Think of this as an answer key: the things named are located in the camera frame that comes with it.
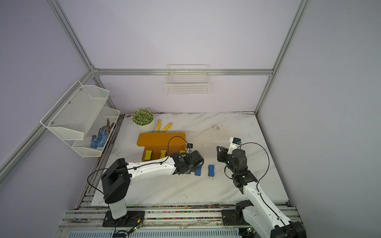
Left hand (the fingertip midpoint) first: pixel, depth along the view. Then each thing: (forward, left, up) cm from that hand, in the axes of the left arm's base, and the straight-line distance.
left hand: (191, 164), depth 85 cm
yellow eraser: (+10, +28, -5) cm, 30 cm away
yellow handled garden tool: (+34, +26, -5) cm, 43 cm away
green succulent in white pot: (+30, +32, +8) cm, 44 cm away
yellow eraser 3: (+12, +6, -4) cm, 14 cm away
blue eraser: (-12, 0, +17) cm, 20 cm away
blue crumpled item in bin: (+12, +54, +8) cm, 56 cm away
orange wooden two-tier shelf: (+10, +20, +6) cm, 23 cm away
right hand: (+6, -16, +8) cm, 19 cm away
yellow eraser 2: (+10, +19, -5) cm, 22 cm away
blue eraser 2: (0, -12, -6) cm, 13 cm away
